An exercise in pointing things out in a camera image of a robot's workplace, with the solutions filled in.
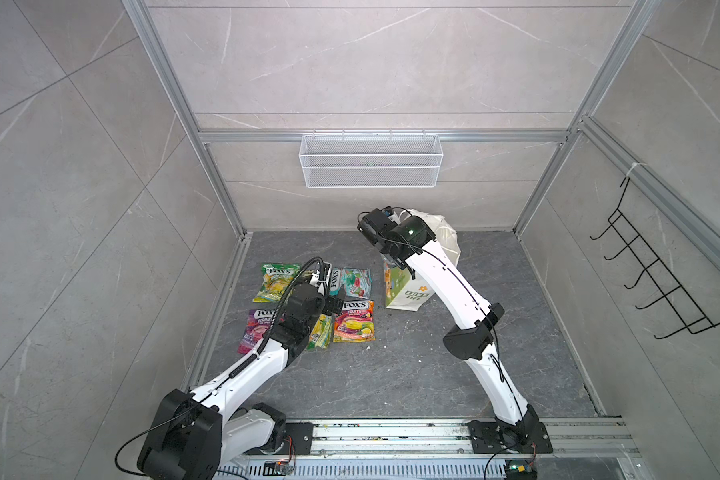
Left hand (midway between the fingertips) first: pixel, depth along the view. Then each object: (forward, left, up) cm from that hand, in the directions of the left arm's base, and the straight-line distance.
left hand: (324, 274), depth 83 cm
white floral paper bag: (-4, -22, -3) cm, 22 cm away
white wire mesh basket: (+40, -15, +11) cm, 44 cm away
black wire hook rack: (-23, -78, +14) cm, 83 cm away
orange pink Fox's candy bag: (-7, -8, -17) cm, 20 cm away
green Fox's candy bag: (-10, +2, -16) cm, 19 cm away
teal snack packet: (+8, -8, -16) cm, 19 cm away
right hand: (+4, -23, +7) cm, 25 cm away
